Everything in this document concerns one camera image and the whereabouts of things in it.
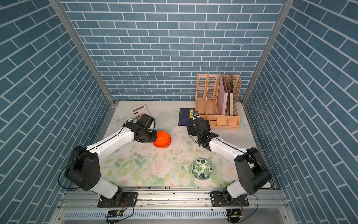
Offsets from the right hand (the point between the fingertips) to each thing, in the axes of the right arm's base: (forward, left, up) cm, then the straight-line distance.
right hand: (197, 123), depth 90 cm
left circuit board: (-50, +41, -16) cm, 67 cm away
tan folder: (+14, -21, +12) cm, 28 cm away
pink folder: (+14, -15, +14) cm, 24 cm away
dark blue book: (+17, +9, -13) cm, 24 cm away
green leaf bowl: (+5, +46, -8) cm, 47 cm away
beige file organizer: (+34, -9, -12) cm, 37 cm away
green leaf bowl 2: (-25, -4, -13) cm, 28 cm away
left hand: (-11, +24, -4) cm, 27 cm away
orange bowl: (-11, +21, -5) cm, 24 cm away
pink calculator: (+16, +47, -10) cm, 51 cm away
